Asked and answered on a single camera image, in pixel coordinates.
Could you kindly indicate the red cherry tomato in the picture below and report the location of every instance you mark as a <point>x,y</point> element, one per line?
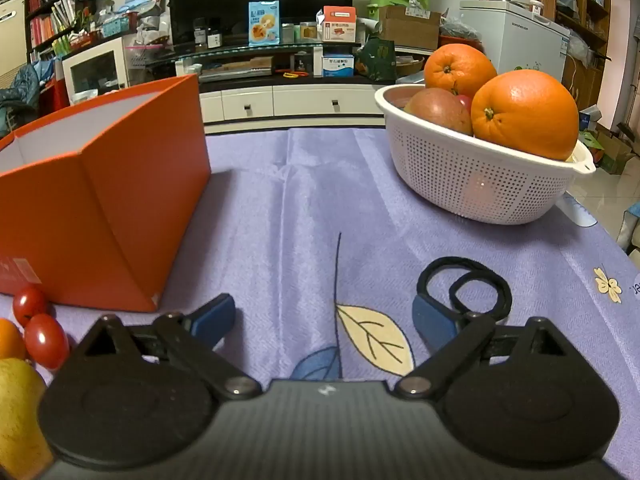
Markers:
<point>29,306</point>
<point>46,342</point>

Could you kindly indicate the red apple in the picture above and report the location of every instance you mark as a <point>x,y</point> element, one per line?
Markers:
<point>440,110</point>

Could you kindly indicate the glass jar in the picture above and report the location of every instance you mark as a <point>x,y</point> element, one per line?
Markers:
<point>288,33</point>
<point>308,32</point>

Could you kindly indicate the purple floral tablecloth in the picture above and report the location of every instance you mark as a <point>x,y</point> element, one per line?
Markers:
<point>300,210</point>

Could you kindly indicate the dark bookshelf with books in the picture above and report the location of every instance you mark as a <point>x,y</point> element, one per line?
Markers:
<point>50,5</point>

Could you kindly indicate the orange white carton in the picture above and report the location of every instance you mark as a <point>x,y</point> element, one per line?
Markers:
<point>339,24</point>

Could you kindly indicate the orange cardboard box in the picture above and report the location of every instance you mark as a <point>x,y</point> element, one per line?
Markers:
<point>125,200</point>

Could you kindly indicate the dark green bag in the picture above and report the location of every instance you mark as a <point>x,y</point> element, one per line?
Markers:
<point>376,60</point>

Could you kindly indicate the dark glass bottle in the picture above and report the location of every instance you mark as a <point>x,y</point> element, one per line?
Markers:
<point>200,35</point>
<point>214,38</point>

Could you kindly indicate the white cup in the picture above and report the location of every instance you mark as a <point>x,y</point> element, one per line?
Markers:
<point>537,8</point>

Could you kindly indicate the white perforated plastic basket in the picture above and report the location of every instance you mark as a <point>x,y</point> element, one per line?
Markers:
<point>475,180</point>

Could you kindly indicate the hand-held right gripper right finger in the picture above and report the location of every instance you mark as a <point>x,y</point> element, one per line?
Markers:
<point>432,321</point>

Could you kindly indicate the light blue plastic basket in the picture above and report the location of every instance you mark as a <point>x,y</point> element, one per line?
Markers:
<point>119,24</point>

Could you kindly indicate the brown cardboard box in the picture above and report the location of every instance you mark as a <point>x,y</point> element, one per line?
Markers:
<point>410,27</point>

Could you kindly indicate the beige standing air conditioner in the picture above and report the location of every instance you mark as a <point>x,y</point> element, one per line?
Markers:
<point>11,35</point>

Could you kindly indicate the open cardboard carton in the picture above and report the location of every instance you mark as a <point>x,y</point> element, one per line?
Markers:
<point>617,152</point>

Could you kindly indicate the blue padded jacket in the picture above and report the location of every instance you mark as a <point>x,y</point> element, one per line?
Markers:
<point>22,90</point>

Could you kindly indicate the white cabinet with glass door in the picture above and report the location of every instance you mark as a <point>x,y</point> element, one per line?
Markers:
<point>95,72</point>

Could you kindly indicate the small orange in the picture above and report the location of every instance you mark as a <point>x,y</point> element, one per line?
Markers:
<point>9,340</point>

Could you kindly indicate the yellow pear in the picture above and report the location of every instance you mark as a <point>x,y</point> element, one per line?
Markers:
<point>17,410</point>

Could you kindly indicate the blue snack packet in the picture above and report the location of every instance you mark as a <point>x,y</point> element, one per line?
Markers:
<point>264,22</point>

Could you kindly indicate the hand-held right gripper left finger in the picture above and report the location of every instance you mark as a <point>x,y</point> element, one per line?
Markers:
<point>215,316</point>

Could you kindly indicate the large orange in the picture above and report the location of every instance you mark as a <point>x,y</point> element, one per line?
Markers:
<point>457,72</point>
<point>525,115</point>

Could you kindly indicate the white chest freezer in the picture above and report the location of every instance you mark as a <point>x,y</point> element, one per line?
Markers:
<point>515,35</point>

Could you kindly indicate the wooden shelf unit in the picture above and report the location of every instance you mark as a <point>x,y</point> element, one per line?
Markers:
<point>590,25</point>

